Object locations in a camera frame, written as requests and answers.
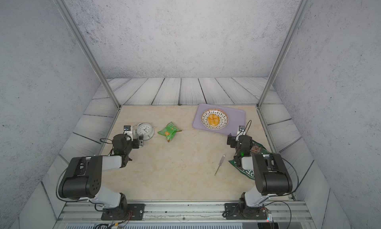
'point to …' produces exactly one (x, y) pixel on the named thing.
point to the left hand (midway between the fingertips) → (137, 134)
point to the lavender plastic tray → (237, 117)
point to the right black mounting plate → (233, 211)
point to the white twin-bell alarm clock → (145, 129)
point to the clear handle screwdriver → (221, 162)
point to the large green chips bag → (256, 147)
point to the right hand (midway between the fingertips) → (239, 133)
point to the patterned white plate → (215, 119)
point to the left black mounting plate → (129, 212)
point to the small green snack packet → (169, 131)
